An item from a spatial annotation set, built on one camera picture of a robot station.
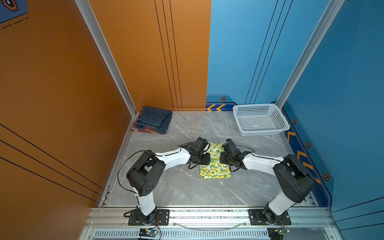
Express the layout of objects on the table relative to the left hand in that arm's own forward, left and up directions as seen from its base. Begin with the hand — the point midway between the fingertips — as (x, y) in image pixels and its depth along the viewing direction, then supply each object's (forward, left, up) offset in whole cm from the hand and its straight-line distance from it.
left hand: (209, 159), depth 90 cm
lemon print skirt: (-6, -3, -1) cm, 7 cm away
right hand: (+3, -7, -3) cm, 8 cm away
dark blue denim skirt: (+28, +36, +5) cm, 46 cm away
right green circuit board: (-35, -32, -2) cm, 48 cm away
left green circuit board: (-36, +29, -5) cm, 47 cm away
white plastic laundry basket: (+36, -37, -3) cm, 52 cm away
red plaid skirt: (+23, +45, 0) cm, 51 cm away
